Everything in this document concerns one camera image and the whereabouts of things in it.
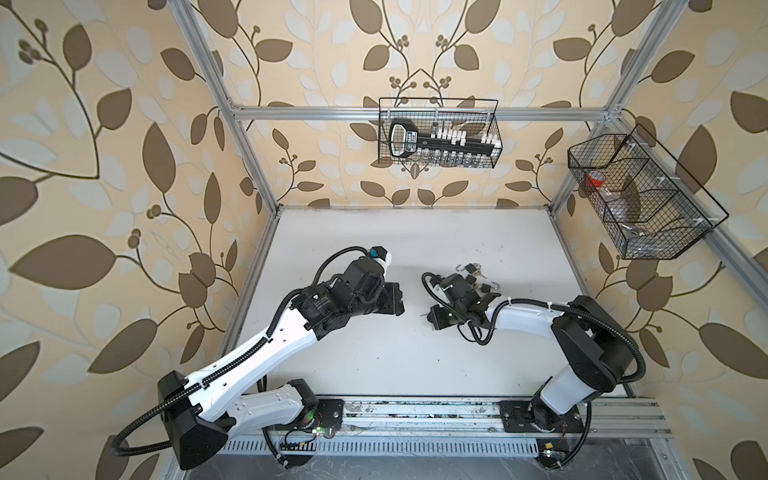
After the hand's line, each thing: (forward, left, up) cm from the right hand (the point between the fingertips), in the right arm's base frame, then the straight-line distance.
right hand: (430, 319), depth 90 cm
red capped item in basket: (+30, -51, +28) cm, 65 cm away
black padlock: (+11, -20, -1) cm, 23 cm away
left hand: (-4, +8, +23) cm, 24 cm away
